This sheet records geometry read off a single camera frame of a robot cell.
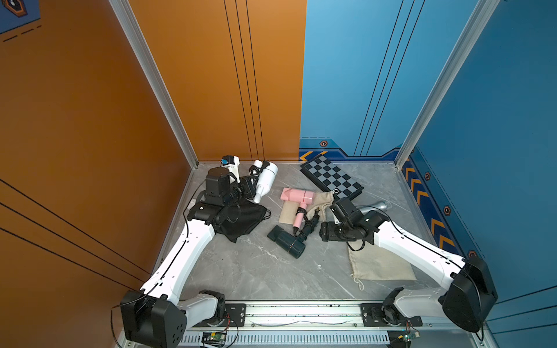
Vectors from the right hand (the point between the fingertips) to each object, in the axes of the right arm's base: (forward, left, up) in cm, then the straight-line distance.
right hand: (328, 233), depth 82 cm
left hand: (+13, +27, +19) cm, 36 cm away
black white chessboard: (+35, -6, -6) cm, 36 cm away
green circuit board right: (-31, -24, -11) cm, 41 cm away
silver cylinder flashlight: (+18, -27, -8) cm, 33 cm away
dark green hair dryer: (-2, +14, -5) cm, 15 cm away
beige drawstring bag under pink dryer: (+22, -1, -9) cm, 24 cm away
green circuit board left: (-31, +39, -12) cm, 51 cm away
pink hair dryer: (+24, +10, -7) cm, 27 cm away
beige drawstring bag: (-7, -18, -10) cm, 22 cm away
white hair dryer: (+15, +24, +17) cm, 33 cm away
